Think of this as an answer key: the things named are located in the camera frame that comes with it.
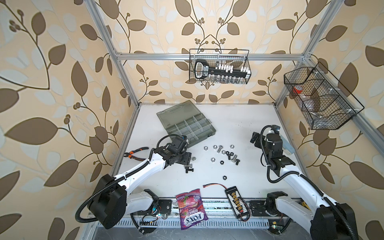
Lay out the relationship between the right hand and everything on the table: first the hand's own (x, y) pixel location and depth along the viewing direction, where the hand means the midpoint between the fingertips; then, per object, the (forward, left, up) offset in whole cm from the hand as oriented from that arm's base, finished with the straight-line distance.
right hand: (261, 135), depth 85 cm
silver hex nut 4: (-2, +20, -14) cm, 25 cm away
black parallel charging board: (-31, +18, -13) cm, 38 cm away
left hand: (-7, +45, -6) cm, 46 cm away
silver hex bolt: (+1, +22, -14) cm, 26 cm away
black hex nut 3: (-9, +22, -15) cm, 28 cm away
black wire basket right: (+6, -28, +19) cm, 34 cm away
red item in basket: (+23, -24, +15) cm, 36 cm away
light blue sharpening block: (-3, -19, -11) cm, 22 cm away
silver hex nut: (+1, +32, -14) cm, 35 cm away
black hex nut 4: (-18, +22, -15) cm, 32 cm away
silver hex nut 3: (+1, +14, -14) cm, 20 cm away
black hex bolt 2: (-6, +17, -14) cm, 23 cm away
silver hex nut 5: (-7, +27, -14) cm, 32 cm away
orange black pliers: (-2, +79, -13) cm, 81 cm away
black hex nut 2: (-3, +15, -14) cm, 21 cm away
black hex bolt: (-13, +43, -14) cm, 47 cm away
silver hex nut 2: (+1, +25, -14) cm, 29 cm away
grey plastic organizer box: (+23, +45, -10) cm, 52 cm away
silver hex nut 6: (-6, +39, -14) cm, 42 cm away
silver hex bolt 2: (-7, +15, -14) cm, 22 cm away
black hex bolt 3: (-9, +13, -14) cm, 21 cm away
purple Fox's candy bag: (-33, +41, -11) cm, 54 cm away
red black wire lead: (-22, +33, -14) cm, 42 cm away
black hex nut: (-3, +18, -14) cm, 23 cm away
